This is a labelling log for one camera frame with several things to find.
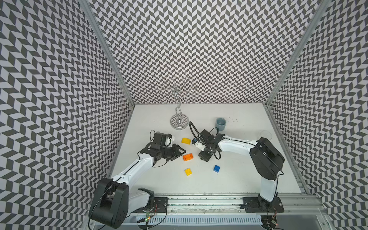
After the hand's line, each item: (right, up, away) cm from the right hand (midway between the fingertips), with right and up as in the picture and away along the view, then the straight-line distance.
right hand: (204, 156), depth 91 cm
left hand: (-13, +4, -9) cm, 16 cm away
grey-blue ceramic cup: (+12, +21, +10) cm, 26 cm away
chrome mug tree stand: (-18, +22, +16) cm, 33 cm away
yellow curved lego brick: (-12, +9, +6) cm, 16 cm away
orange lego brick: (-11, 0, -2) cm, 11 cm away
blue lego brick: (+6, -6, -7) cm, 11 cm away
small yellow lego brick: (-10, -7, -8) cm, 15 cm away
